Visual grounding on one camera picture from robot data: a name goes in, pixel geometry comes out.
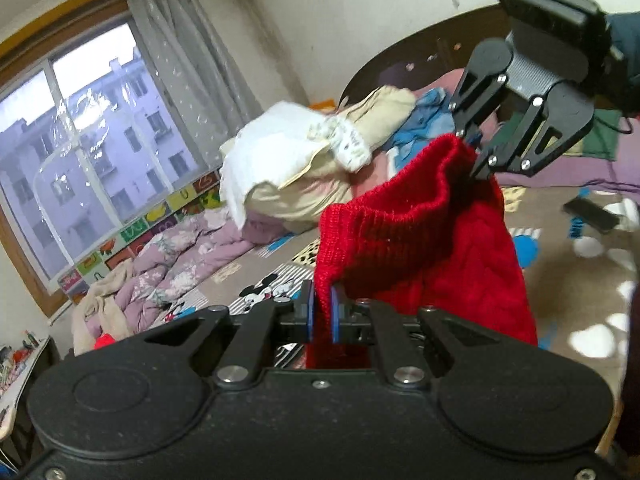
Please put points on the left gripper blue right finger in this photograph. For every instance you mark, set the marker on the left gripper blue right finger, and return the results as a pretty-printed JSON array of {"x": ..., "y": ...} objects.
[{"x": 379, "y": 326}]

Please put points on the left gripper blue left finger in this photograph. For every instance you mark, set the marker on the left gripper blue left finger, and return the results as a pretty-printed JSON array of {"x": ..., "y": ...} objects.
[{"x": 258, "y": 335}]

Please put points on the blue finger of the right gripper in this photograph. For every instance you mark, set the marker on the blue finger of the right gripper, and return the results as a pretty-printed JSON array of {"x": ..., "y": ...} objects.
[
  {"x": 482, "y": 86},
  {"x": 551, "y": 125}
]

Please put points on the red knit sweater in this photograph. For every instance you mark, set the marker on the red knit sweater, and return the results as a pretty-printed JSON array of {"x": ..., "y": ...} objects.
[{"x": 432, "y": 236}]

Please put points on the right black gloved hand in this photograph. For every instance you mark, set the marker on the right black gloved hand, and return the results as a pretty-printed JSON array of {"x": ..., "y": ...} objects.
[{"x": 623, "y": 82}]

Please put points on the dark wooden headboard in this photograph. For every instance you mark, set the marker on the dark wooden headboard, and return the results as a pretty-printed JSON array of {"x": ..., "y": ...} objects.
[{"x": 421, "y": 58}]

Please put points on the purple green folded bedding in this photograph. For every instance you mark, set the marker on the purple green folded bedding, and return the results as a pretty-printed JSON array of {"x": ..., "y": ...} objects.
[{"x": 621, "y": 175}]

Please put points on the blue crumpled cloth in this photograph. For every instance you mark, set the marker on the blue crumpled cloth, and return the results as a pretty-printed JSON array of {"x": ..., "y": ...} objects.
[{"x": 429, "y": 119}]

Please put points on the black phone on bed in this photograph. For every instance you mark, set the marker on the black phone on bed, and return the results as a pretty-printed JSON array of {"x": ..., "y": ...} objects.
[{"x": 592, "y": 214}]

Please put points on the purple floral quilt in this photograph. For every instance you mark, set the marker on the purple floral quilt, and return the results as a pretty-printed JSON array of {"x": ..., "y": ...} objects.
[{"x": 173, "y": 262}]

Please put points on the white cream pillow bundle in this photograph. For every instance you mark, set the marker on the white cream pillow bundle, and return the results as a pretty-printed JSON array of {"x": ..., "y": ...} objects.
[{"x": 292, "y": 162}]

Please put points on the grey window curtain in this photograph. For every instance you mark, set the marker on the grey window curtain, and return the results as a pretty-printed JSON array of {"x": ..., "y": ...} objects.
[{"x": 200, "y": 76}]

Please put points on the cluttered desk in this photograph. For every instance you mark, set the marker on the cluttered desk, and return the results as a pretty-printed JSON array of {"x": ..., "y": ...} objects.
[{"x": 19, "y": 441}]

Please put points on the window with wooden frame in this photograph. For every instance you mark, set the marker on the window with wooden frame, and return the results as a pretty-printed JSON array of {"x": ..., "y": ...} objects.
[{"x": 89, "y": 141}]

